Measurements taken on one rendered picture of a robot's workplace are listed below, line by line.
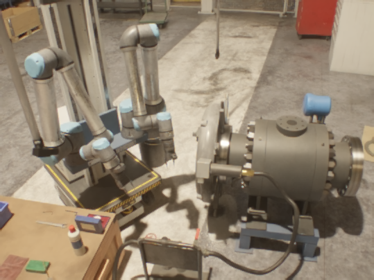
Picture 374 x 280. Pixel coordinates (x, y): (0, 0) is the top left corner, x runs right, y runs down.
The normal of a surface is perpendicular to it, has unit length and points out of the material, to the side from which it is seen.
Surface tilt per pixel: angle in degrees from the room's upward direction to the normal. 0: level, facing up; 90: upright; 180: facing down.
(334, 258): 0
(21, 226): 0
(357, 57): 90
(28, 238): 0
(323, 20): 90
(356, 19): 90
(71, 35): 90
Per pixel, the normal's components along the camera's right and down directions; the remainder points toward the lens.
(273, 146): -0.14, -0.32
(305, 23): -0.13, 0.57
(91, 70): 0.67, 0.41
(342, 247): -0.03, -0.82
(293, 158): -0.17, -0.10
